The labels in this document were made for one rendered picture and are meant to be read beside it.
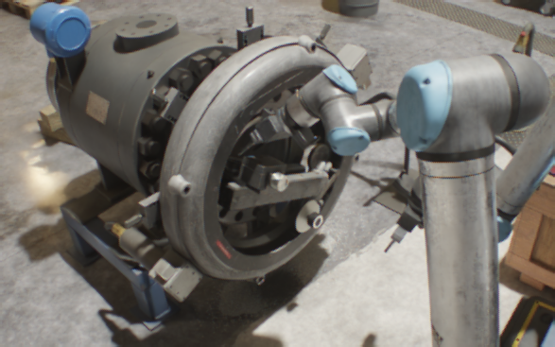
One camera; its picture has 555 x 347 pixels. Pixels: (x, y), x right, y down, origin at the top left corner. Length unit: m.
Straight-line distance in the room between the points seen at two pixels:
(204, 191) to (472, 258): 0.81
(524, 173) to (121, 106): 1.17
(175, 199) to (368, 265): 0.99
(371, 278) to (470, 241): 1.38
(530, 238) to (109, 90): 1.52
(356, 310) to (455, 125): 1.39
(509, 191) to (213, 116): 0.72
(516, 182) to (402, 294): 0.96
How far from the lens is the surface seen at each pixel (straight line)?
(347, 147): 1.33
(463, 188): 0.80
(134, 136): 1.75
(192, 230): 1.51
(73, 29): 1.94
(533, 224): 2.09
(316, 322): 2.05
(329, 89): 1.37
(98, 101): 1.91
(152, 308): 2.10
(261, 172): 1.49
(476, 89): 0.79
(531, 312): 1.75
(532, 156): 1.26
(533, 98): 0.84
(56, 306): 2.33
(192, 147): 1.43
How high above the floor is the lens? 1.60
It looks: 37 degrees down
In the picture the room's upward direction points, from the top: 4 degrees counter-clockwise
